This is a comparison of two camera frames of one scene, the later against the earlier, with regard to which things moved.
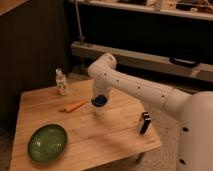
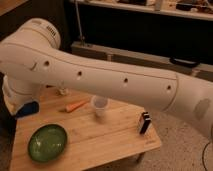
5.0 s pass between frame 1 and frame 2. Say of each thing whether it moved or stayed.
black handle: stayed
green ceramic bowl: stayed
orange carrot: stayed
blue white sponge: moved
